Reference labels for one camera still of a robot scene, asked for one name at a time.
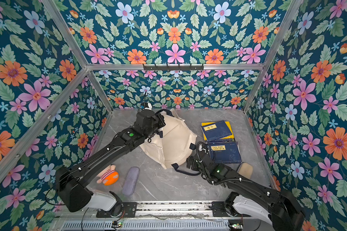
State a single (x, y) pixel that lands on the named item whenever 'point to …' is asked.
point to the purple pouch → (131, 181)
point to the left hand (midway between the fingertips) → (167, 115)
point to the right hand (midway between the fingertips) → (194, 159)
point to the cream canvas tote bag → (173, 142)
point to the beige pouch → (246, 170)
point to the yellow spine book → (228, 123)
